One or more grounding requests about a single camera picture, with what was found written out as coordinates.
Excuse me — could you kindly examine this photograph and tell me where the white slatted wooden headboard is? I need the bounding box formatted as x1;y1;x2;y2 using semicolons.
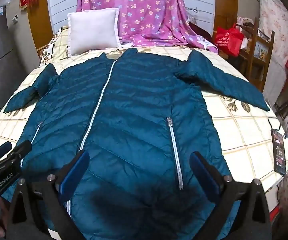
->
27;0;239;55

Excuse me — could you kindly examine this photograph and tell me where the black smartphone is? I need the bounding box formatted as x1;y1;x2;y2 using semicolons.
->
271;128;286;175

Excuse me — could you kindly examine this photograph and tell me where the cream checked floral bed sheet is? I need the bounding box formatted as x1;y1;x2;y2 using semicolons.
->
0;25;288;240

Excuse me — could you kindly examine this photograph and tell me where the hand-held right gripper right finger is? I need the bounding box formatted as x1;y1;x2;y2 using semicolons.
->
189;151;273;240

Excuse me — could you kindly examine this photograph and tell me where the red shopping bag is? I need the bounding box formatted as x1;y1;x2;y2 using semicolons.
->
212;24;244;57

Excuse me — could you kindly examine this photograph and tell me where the black phone cable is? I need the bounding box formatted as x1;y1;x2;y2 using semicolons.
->
267;117;282;131

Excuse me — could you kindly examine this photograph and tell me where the teal puffer jacket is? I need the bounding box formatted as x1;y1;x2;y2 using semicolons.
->
4;48;270;240

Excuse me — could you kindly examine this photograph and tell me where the pink floral blanket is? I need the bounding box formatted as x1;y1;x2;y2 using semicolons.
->
76;0;219;54

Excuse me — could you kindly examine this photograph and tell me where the wooden chair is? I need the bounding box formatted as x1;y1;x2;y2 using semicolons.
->
219;17;275;93

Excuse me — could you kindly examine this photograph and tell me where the white pillow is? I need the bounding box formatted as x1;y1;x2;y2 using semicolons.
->
67;7;121;57

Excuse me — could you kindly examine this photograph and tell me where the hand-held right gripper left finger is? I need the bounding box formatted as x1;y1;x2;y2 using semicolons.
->
8;151;91;240

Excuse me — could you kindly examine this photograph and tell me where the grey refrigerator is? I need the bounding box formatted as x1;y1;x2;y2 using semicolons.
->
0;0;41;113

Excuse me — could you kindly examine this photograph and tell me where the pale floral curtain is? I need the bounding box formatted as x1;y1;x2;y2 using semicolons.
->
259;0;288;63

